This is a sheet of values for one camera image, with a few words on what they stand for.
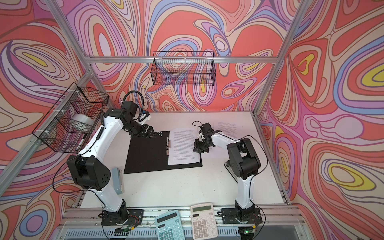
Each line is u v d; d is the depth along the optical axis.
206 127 0.82
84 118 0.74
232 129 1.09
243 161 0.52
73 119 0.68
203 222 0.70
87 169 0.45
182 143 1.02
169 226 0.69
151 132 0.76
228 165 0.89
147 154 0.96
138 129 0.72
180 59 0.88
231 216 0.73
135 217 0.73
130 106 0.66
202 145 0.85
